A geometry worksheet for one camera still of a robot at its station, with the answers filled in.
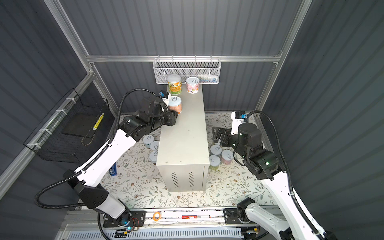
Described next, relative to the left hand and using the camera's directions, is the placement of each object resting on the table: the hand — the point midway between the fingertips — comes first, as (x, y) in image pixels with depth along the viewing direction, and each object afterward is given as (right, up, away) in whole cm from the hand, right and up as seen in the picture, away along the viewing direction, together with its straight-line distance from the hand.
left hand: (173, 111), depth 72 cm
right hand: (+23, -9, -7) cm, 25 cm away
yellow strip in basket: (-40, -7, +3) cm, 41 cm away
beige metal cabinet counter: (+6, -19, -13) cm, 24 cm away
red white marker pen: (+11, -52, +2) cm, 54 cm away
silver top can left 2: (-15, -26, +19) cm, 35 cm away
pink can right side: (+30, -25, +17) cm, 43 cm away
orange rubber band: (-10, -53, +2) cm, 54 cm away
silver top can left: (-15, -19, +22) cm, 33 cm away
